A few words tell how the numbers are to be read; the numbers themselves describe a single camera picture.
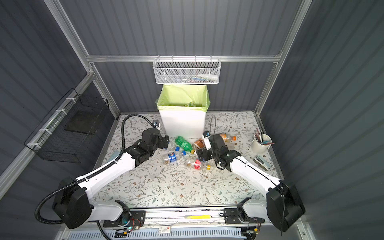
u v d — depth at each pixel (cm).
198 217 74
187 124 91
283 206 39
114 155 95
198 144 96
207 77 91
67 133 73
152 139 62
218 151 63
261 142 93
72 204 40
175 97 99
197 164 87
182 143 96
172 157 89
